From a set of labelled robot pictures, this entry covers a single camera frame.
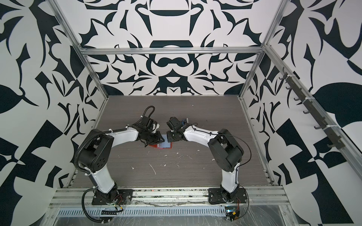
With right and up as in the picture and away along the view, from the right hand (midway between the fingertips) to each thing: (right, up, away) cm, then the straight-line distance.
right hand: (170, 136), depth 92 cm
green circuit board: (+32, -35, -21) cm, 51 cm away
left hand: (-3, -2, +1) cm, 4 cm away
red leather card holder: (-4, -6, +2) cm, 7 cm away
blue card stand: (+10, +9, +7) cm, 15 cm away
